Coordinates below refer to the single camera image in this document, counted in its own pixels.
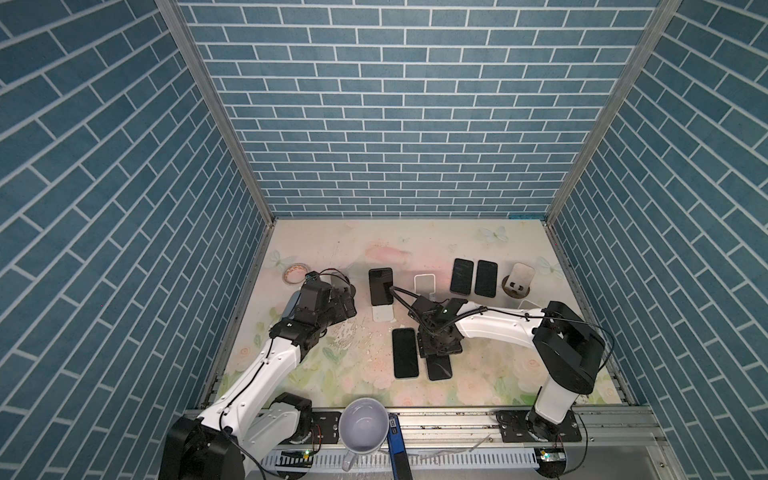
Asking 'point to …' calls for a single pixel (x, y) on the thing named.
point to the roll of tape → (295, 273)
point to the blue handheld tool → (397, 451)
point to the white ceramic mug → (363, 427)
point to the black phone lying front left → (406, 360)
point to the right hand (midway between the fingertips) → (426, 349)
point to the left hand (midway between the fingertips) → (342, 302)
